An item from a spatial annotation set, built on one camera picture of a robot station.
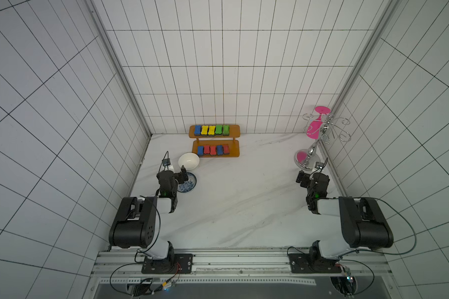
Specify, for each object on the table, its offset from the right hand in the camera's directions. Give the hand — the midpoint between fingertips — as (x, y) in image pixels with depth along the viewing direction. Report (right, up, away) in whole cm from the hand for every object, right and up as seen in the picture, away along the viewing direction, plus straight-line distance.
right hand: (305, 170), depth 94 cm
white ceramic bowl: (-62, +4, +9) cm, 62 cm away
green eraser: (-45, +21, +6) cm, 51 cm away
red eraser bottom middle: (-49, +10, +13) cm, 52 cm away
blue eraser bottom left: (-56, +10, +15) cm, 59 cm away
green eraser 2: (-41, +22, +6) cm, 47 cm away
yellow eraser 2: (-49, +21, +6) cm, 54 cm away
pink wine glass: (+7, +23, +6) cm, 25 cm away
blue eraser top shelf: (-57, +22, +7) cm, 61 cm away
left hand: (-68, 0, +1) cm, 68 cm away
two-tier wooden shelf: (-47, +16, +21) cm, 54 cm away
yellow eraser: (-53, +20, +6) cm, 57 cm away
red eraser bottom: (-53, +10, +15) cm, 56 cm away
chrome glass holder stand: (+5, +21, -9) cm, 24 cm away
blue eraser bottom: (-45, +10, +14) cm, 48 cm away
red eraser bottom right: (-41, +10, +15) cm, 45 cm away
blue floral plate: (-61, -8, +1) cm, 61 cm away
